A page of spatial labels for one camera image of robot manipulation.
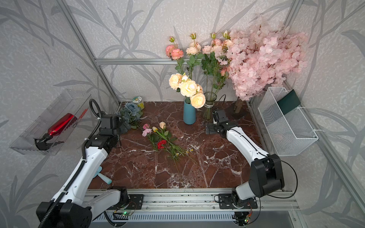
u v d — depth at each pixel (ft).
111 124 1.87
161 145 3.00
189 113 3.24
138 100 3.66
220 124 2.14
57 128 2.06
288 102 2.36
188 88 1.90
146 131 3.10
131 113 3.25
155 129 3.26
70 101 2.57
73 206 1.23
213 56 2.67
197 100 2.15
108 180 2.57
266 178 1.39
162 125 3.34
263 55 1.90
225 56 2.53
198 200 2.47
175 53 2.63
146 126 3.33
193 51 2.59
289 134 1.92
